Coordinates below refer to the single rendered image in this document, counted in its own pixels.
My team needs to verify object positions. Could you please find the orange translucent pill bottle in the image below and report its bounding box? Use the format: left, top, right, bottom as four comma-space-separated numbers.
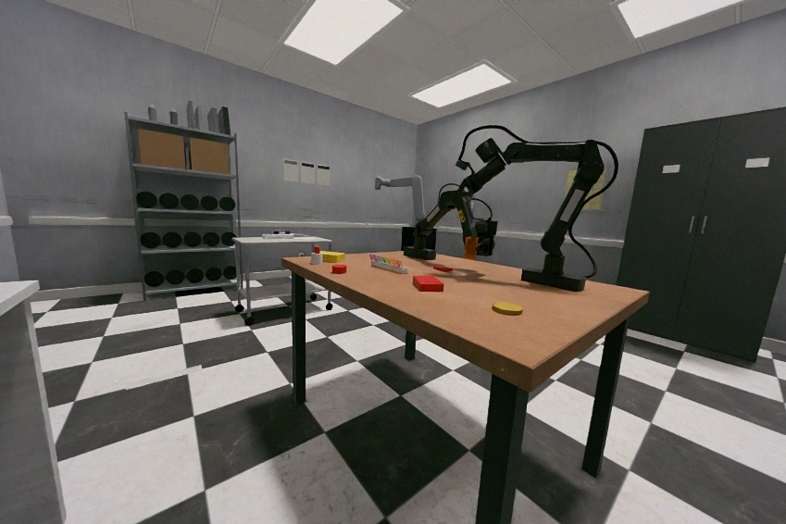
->
464, 237, 478, 260

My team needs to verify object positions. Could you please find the yellow flat disc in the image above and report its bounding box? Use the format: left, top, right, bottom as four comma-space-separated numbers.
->
493, 302, 523, 316

